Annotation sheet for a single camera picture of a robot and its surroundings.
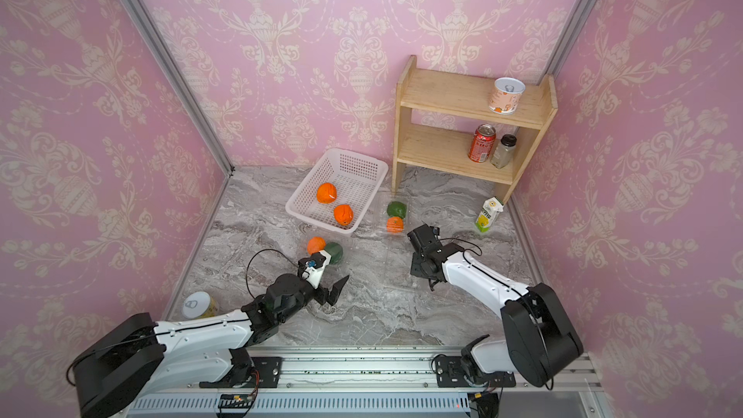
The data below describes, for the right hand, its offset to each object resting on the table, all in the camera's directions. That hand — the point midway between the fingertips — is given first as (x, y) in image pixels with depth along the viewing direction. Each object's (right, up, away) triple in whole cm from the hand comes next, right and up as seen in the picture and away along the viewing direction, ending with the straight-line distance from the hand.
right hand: (423, 266), depth 89 cm
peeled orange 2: (-26, +15, +11) cm, 32 cm away
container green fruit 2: (-7, +17, +14) cm, 23 cm away
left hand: (-26, +1, -7) cm, 27 cm away
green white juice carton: (+22, +18, +4) cm, 29 cm away
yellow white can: (-64, -9, -9) cm, 65 cm away
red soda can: (+18, +38, -1) cm, 42 cm away
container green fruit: (-28, +4, +4) cm, 28 cm away
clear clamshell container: (-30, +8, +4) cm, 31 cm away
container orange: (-34, +6, +4) cm, 35 cm away
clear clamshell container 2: (-4, +13, +15) cm, 20 cm away
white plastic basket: (-23, +29, +28) cm, 46 cm away
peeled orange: (-33, +23, +17) cm, 44 cm away
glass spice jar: (+23, +35, -3) cm, 42 cm away
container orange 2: (-8, +12, +11) cm, 18 cm away
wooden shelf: (+9, +38, +11) cm, 40 cm away
